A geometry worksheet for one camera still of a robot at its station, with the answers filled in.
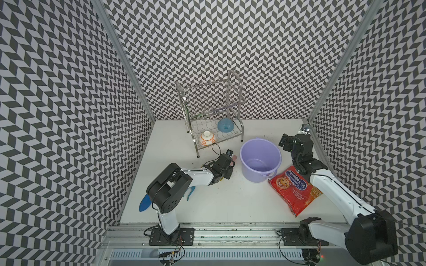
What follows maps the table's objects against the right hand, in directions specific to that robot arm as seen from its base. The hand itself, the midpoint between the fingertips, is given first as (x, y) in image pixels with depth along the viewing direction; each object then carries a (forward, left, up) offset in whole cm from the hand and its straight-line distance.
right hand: (292, 139), depth 82 cm
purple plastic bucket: (+2, +12, -21) cm, 24 cm away
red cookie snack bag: (-19, -2, -17) cm, 26 cm away
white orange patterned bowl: (+9, +44, -10) cm, 47 cm away
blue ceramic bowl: (+23, +33, -14) cm, 43 cm away
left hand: (-5, +33, -20) cm, 39 cm away
